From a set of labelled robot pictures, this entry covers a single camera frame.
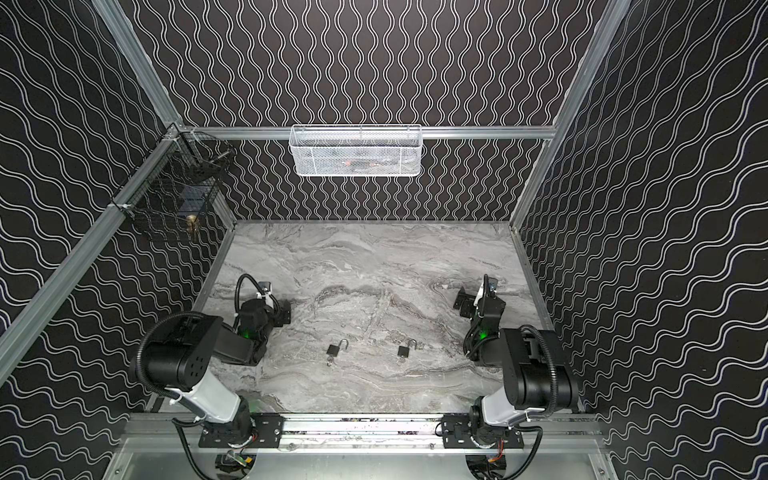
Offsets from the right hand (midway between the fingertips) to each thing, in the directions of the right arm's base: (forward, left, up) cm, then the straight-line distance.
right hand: (483, 292), depth 92 cm
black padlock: (-17, +45, -5) cm, 48 cm away
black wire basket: (+21, +96, +24) cm, 101 cm away
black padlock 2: (-16, +25, -6) cm, 30 cm away
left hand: (-2, +64, -2) cm, 64 cm away
